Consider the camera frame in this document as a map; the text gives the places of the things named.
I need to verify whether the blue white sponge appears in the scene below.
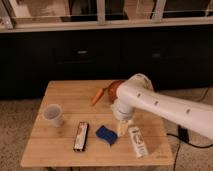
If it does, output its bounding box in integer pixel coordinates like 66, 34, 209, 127
96, 125, 118, 145

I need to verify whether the orange carrot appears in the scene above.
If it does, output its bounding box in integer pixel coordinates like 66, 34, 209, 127
91, 88, 104, 106

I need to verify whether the dark cabinet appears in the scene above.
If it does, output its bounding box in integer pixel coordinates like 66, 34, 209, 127
0, 25, 213, 99

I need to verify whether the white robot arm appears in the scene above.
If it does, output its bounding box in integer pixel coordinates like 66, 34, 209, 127
112, 74, 213, 140

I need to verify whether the orange bowl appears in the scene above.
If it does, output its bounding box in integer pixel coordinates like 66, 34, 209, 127
108, 80, 123, 102

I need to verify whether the black power adapter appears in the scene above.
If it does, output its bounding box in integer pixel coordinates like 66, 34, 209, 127
178, 126, 189, 143

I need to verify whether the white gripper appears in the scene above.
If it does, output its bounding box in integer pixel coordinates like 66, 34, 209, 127
111, 100, 134, 137

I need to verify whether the white tube bottle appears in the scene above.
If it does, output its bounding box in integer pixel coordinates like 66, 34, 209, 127
128, 126, 149, 158

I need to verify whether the white ceramic cup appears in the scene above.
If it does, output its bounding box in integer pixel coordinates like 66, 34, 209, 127
43, 104, 64, 127

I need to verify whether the wooden table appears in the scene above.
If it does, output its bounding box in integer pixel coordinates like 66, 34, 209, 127
21, 80, 174, 167

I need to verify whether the black cable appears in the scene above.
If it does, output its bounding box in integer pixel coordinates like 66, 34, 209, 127
166, 88, 213, 171

